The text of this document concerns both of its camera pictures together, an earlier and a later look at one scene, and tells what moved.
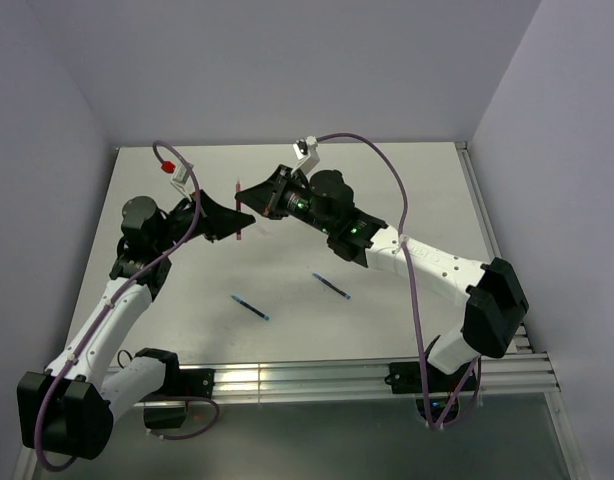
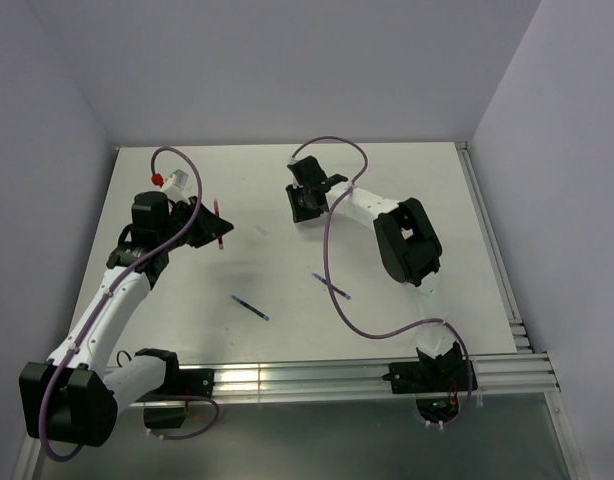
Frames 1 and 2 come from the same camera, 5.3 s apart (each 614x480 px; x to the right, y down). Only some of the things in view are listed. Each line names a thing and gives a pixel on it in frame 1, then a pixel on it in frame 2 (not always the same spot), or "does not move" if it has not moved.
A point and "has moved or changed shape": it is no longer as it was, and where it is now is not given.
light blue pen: x=250 y=307 does not move
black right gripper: x=266 y=198 -> x=298 y=214
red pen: x=238 y=190 has moved or changed shape
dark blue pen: x=330 y=285 does not move
